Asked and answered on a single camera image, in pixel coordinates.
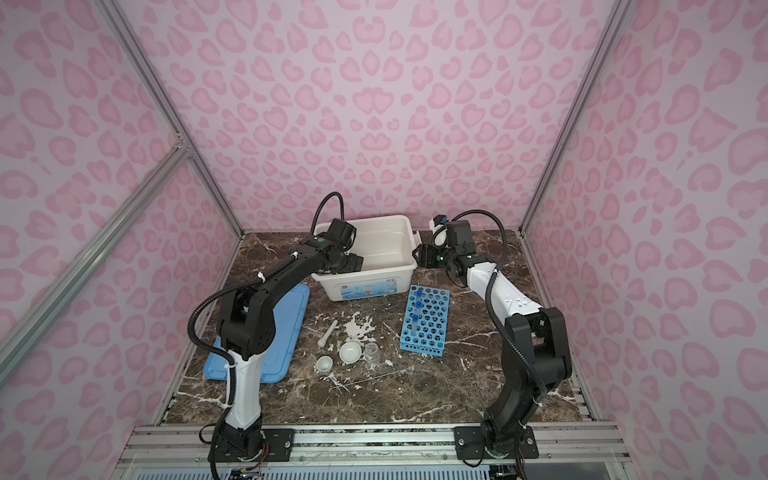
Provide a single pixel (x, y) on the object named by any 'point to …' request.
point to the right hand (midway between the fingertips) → (424, 249)
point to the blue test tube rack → (426, 321)
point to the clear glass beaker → (372, 353)
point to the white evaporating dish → (350, 352)
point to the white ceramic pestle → (321, 342)
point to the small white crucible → (324, 363)
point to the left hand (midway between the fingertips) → (349, 260)
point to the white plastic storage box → (389, 248)
